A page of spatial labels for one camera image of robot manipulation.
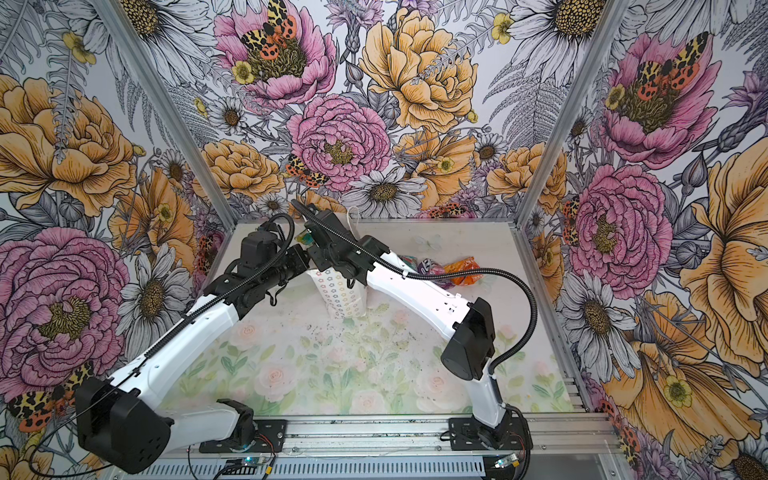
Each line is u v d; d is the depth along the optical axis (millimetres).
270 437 741
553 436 762
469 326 465
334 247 560
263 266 591
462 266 1015
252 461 714
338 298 829
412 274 511
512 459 715
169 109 880
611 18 722
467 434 732
